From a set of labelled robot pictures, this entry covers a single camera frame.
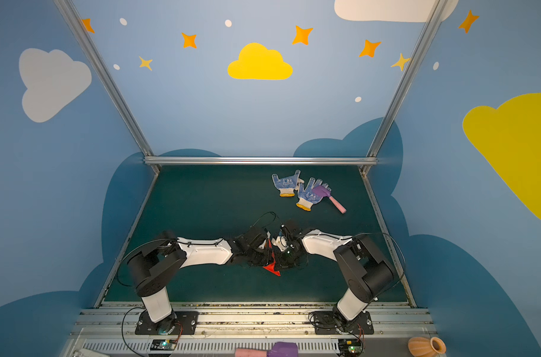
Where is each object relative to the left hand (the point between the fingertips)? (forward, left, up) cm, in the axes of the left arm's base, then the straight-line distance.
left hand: (276, 262), depth 87 cm
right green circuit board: (-27, -24, -3) cm, 36 cm away
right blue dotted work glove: (+35, -15, -2) cm, 38 cm away
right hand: (-1, 0, -2) cm, 2 cm away
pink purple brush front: (-28, -1, 0) cm, 28 cm away
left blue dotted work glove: (+41, -6, -1) cm, 41 cm away
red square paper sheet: (-2, +2, -2) cm, 3 cm away
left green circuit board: (-27, +37, -3) cm, 46 cm away
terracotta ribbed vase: (-28, -42, +10) cm, 51 cm away
